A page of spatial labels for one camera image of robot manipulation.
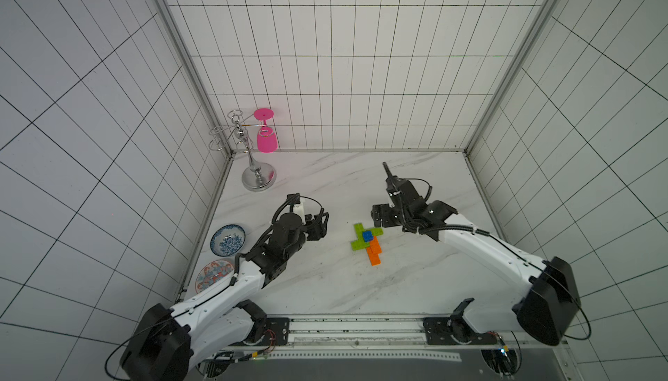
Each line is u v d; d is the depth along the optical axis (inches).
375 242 35.4
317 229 28.0
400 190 23.6
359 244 35.2
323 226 28.8
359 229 36.3
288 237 23.6
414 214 23.5
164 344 15.5
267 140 40.6
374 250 34.5
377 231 36.2
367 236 35.1
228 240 35.4
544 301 15.2
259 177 43.2
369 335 28.8
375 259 34.1
